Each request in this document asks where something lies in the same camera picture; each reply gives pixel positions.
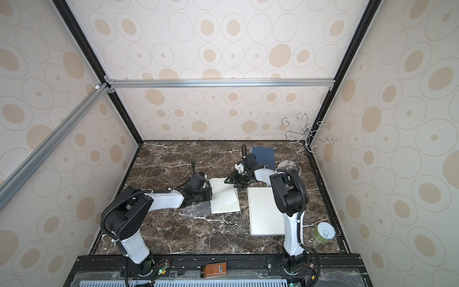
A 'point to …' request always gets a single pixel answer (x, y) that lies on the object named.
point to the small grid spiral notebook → (223, 197)
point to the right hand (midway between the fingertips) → (235, 182)
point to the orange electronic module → (216, 268)
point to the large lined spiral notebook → (266, 217)
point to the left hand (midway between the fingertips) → (218, 194)
